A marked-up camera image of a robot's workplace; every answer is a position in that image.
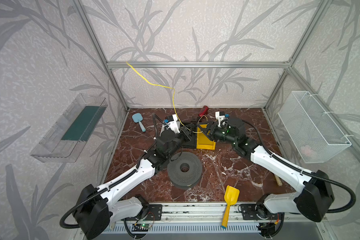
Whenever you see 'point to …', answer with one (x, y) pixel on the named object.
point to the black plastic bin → (192, 144)
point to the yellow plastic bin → (203, 142)
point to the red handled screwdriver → (203, 111)
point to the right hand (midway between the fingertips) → (198, 122)
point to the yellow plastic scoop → (231, 197)
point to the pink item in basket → (305, 149)
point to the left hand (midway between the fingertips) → (197, 121)
